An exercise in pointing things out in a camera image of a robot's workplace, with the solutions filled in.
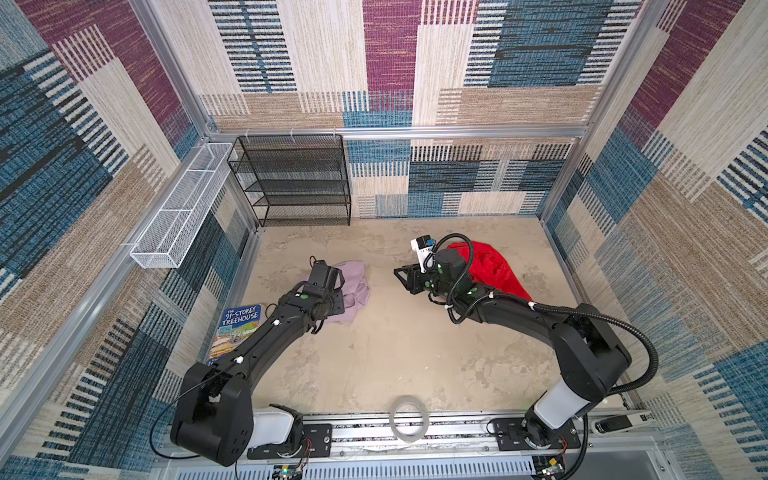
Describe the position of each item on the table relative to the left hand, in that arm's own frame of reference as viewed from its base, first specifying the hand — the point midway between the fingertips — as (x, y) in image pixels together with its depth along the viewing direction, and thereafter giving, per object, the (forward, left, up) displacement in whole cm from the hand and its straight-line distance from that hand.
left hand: (333, 296), depth 87 cm
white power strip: (-32, -70, -5) cm, 78 cm away
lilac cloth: (+7, -6, -8) cm, 12 cm away
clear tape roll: (-31, -25, -9) cm, 40 cm away
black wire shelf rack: (+43, +17, +8) cm, 47 cm away
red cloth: (+12, -49, -4) cm, 50 cm away
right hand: (+4, -19, +5) cm, 20 cm away
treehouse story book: (-4, +30, -9) cm, 31 cm away
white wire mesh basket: (+3, +35, +23) cm, 42 cm away
